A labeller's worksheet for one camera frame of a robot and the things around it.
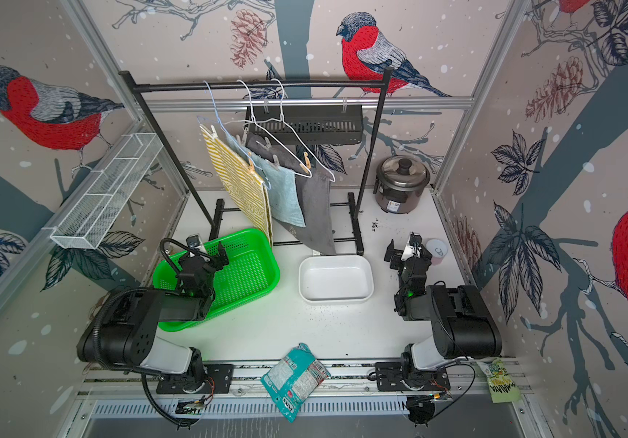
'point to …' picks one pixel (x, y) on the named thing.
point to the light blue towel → (281, 187)
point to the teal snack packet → (294, 380)
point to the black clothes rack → (221, 209)
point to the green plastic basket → (252, 274)
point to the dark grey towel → (315, 193)
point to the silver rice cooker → (399, 183)
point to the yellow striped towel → (245, 181)
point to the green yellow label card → (501, 385)
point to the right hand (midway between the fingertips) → (408, 240)
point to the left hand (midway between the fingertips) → (210, 240)
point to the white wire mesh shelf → (88, 222)
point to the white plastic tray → (336, 278)
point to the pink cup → (438, 249)
